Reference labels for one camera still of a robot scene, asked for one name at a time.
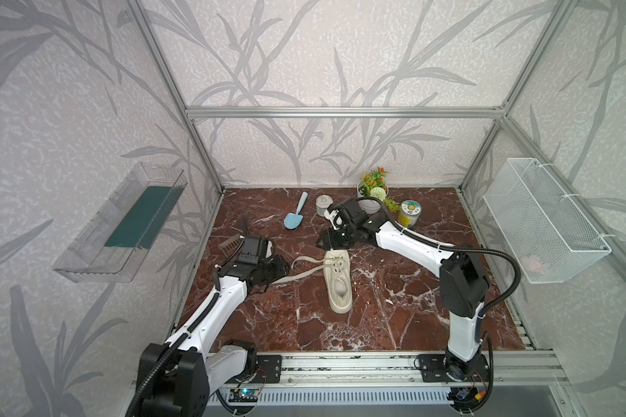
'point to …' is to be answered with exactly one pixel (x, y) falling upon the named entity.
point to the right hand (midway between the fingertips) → (322, 235)
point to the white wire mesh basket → (551, 236)
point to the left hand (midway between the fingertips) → (292, 259)
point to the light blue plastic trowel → (291, 220)
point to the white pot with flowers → (373, 184)
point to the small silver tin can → (322, 202)
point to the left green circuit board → (243, 395)
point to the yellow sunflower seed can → (409, 213)
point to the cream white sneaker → (338, 280)
